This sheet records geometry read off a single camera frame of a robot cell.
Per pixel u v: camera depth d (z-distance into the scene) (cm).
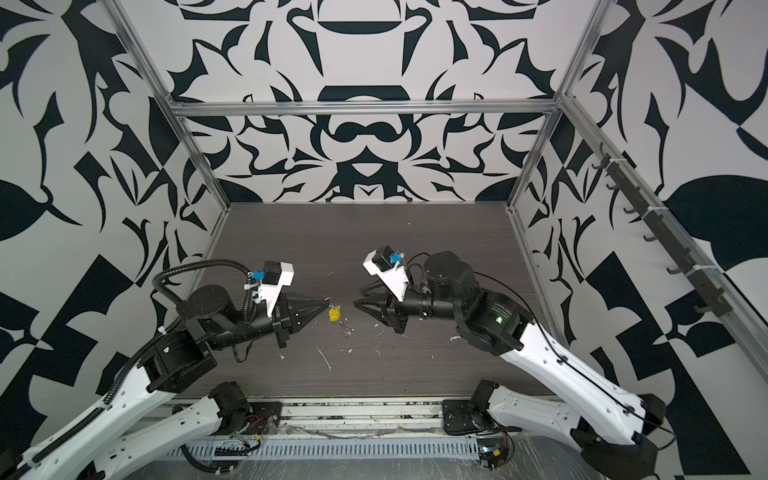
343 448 65
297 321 55
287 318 50
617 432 38
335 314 60
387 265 48
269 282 49
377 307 51
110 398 43
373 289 56
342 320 64
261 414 74
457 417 74
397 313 48
